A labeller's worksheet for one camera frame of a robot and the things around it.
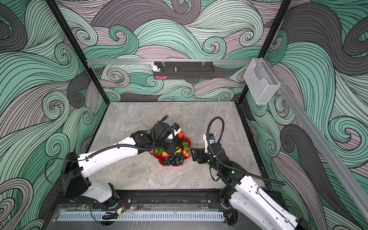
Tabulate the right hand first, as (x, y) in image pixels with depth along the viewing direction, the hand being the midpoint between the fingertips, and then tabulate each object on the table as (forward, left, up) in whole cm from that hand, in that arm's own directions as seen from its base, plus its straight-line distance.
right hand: (195, 150), depth 75 cm
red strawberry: (+3, +5, -8) cm, 10 cm away
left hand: (+3, +10, +2) cm, 11 cm away
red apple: (+2, +17, -10) cm, 20 cm away
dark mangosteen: (+8, +6, -8) cm, 13 cm away
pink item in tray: (+41, +20, +18) cm, 49 cm away
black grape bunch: (-2, +10, -7) cm, 12 cm away
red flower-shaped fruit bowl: (+1, +21, -12) cm, 24 cm away
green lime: (+2, +20, -5) cm, 21 cm away
